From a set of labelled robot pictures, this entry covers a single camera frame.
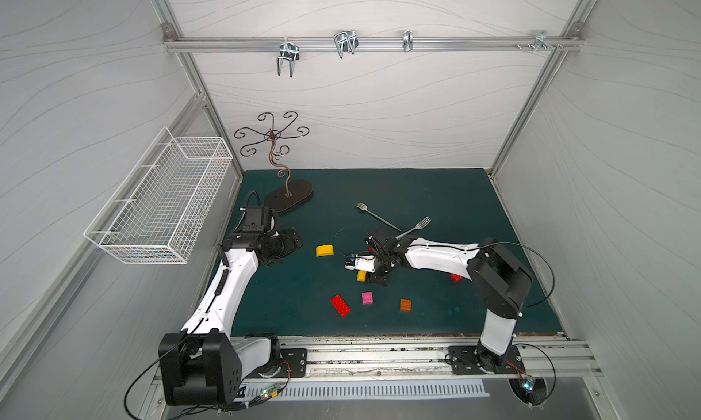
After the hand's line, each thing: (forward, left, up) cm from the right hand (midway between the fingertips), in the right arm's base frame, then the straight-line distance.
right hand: (367, 270), depth 91 cm
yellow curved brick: (+7, +16, +1) cm, 17 cm away
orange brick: (-11, -12, +1) cm, 16 cm away
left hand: (+1, +23, +13) cm, 26 cm away
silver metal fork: (+20, -21, -1) cm, 29 cm away
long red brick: (-13, +7, +1) cm, 15 cm away
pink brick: (-9, 0, +1) cm, 9 cm away
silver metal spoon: (+27, +2, 0) cm, 27 cm away
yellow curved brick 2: (-3, +2, +2) cm, 4 cm away
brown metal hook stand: (+33, +30, +2) cm, 45 cm away
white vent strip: (-35, +27, 0) cm, 44 cm away
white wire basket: (+1, +54, +32) cm, 62 cm away
